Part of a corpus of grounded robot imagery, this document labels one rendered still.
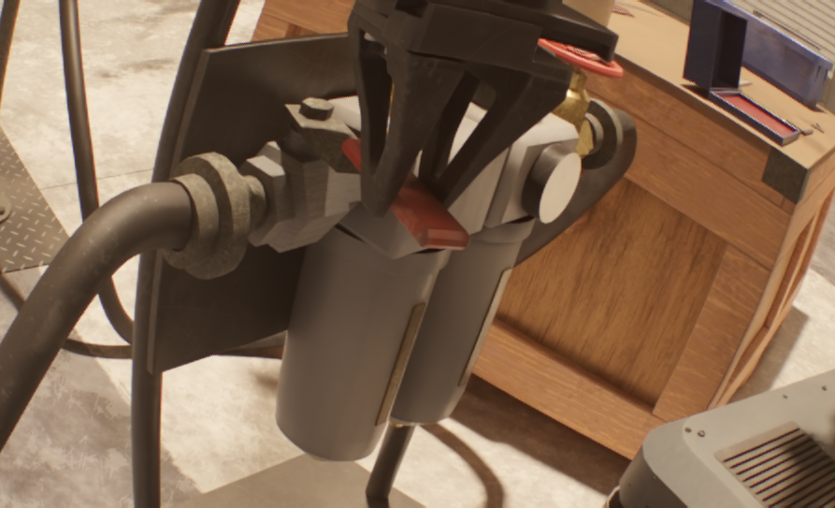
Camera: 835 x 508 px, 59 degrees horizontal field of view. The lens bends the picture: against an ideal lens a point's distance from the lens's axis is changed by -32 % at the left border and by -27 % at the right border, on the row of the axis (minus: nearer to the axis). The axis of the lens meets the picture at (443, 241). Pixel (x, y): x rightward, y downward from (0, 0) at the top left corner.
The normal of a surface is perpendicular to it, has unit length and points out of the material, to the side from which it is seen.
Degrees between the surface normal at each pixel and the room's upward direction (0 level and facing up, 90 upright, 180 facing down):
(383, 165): 100
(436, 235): 45
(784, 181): 90
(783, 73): 90
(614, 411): 90
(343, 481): 0
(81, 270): 56
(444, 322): 90
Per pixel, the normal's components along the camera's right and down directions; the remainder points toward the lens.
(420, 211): 0.29, -0.87
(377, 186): -0.90, 0.09
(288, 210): 0.82, -0.04
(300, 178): 0.07, 0.11
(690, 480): -0.37, -0.63
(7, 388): 0.47, -0.06
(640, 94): -0.55, 0.18
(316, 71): 0.78, 0.45
